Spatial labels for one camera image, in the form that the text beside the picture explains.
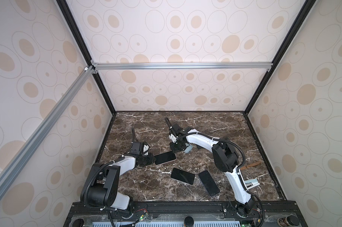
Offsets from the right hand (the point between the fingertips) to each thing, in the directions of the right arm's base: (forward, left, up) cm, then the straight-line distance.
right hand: (173, 152), depth 97 cm
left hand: (-5, +10, +3) cm, 11 cm away
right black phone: (-21, -21, -1) cm, 29 cm away
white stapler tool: (-22, -45, +1) cm, 50 cm away
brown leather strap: (-10, -51, -1) cm, 51 cm away
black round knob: (-41, -7, +10) cm, 42 cm away
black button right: (-41, -54, +10) cm, 68 cm away
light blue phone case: (+3, -11, -1) cm, 11 cm away
